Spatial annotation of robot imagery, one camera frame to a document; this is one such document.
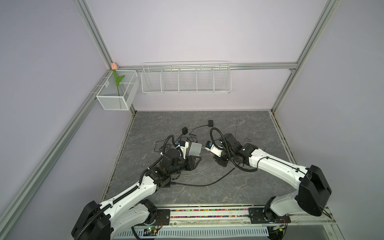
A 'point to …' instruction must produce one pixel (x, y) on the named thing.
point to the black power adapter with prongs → (184, 130)
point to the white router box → (195, 149)
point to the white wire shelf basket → (186, 77)
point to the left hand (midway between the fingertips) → (199, 160)
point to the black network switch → (166, 182)
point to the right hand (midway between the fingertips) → (216, 155)
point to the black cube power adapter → (210, 123)
